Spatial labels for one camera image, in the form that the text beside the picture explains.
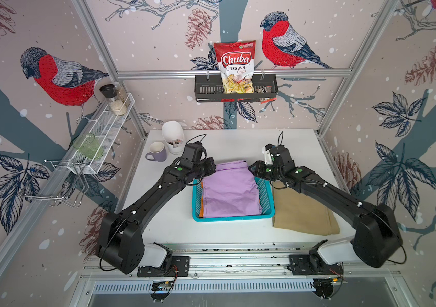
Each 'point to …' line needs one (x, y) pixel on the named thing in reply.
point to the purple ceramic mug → (158, 150)
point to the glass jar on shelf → (119, 106)
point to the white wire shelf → (105, 127)
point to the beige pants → (293, 210)
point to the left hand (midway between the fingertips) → (220, 161)
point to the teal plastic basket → (265, 196)
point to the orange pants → (201, 214)
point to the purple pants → (231, 190)
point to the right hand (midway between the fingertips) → (250, 167)
